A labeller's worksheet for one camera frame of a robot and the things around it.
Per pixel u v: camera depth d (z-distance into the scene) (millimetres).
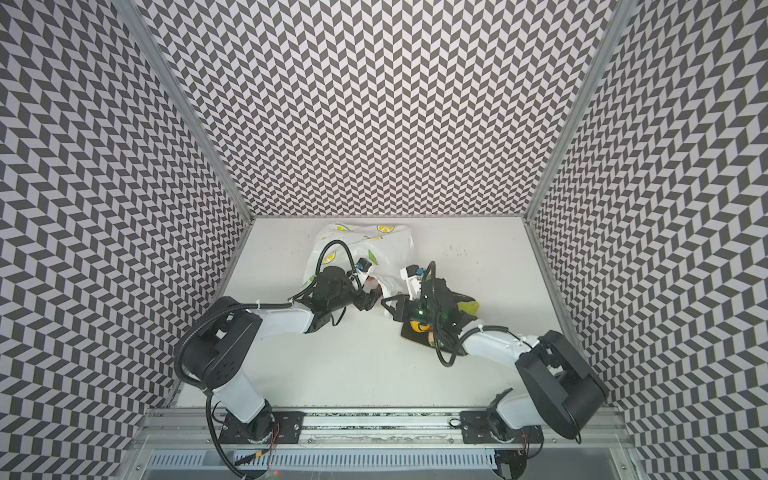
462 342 580
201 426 739
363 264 792
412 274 751
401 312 722
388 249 953
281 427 715
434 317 654
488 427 650
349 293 785
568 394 422
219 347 467
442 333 652
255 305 539
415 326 863
